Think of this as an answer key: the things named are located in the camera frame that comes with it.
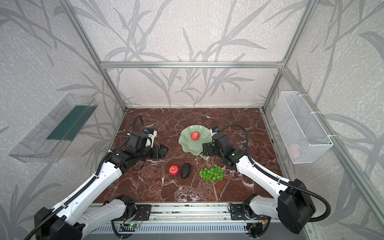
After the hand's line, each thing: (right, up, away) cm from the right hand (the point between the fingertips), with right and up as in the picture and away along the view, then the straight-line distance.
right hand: (210, 138), depth 84 cm
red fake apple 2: (-21, -18, 0) cm, 28 cm away
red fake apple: (-10, 0, +15) cm, 18 cm away
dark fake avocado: (-14, -19, 0) cm, 23 cm away
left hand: (-25, -2, -5) cm, 26 cm away
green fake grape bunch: (+1, -19, -3) cm, 19 cm away
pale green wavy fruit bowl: (-12, -7, +13) cm, 19 cm away
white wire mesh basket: (+37, +3, -23) cm, 44 cm away
